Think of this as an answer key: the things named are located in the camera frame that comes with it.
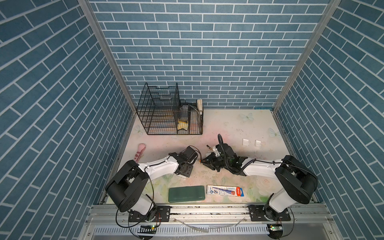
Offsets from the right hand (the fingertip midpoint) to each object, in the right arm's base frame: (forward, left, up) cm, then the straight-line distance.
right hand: (198, 161), depth 83 cm
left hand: (-3, +7, -9) cm, 12 cm away
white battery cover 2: (+21, -39, -10) cm, 46 cm away
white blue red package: (-12, -15, -8) cm, 21 cm away
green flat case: (-15, +6, -10) cm, 19 cm away
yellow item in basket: (+30, +15, -6) cm, 34 cm away
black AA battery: (+14, -5, -8) cm, 17 cm away
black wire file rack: (+45, +37, -6) cm, 58 cm away
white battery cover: (+21, -30, -9) cm, 38 cm away
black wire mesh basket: (+39, +10, -7) cm, 41 cm away
